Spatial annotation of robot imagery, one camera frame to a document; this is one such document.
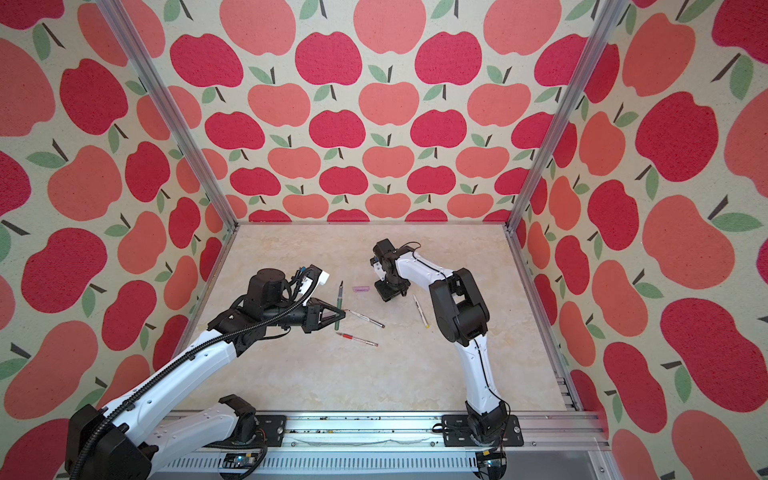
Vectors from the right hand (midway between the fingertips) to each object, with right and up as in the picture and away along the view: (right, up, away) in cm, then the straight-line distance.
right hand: (395, 292), depth 100 cm
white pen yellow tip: (+10, -10, -7) cm, 16 cm away
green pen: (-15, +1, -30) cm, 33 cm away
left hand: (-13, -2, -30) cm, 33 cm away
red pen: (-13, -13, -10) cm, 21 cm away
